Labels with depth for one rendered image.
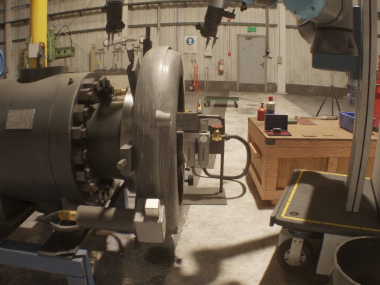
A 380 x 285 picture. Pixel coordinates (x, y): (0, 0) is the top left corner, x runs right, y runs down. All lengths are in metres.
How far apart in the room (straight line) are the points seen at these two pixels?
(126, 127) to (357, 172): 0.94
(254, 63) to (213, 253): 10.61
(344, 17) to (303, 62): 11.08
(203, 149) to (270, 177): 0.48
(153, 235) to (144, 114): 0.37
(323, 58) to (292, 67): 10.98
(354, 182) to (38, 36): 4.40
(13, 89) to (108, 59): 7.17
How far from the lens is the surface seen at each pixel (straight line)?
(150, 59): 1.07
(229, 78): 11.90
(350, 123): 2.40
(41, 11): 4.88
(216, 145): 2.17
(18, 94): 1.29
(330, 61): 1.13
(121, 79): 7.48
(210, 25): 1.36
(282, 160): 2.05
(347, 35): 1.18
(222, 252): 1.60
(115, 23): 1.45
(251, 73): 11.86
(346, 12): 1.18
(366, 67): 1.29
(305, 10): 1.00
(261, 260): 1.56
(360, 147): 1.32
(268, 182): 2.06
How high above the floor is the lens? 0.90
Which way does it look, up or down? 14 degrees down
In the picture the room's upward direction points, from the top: straight up
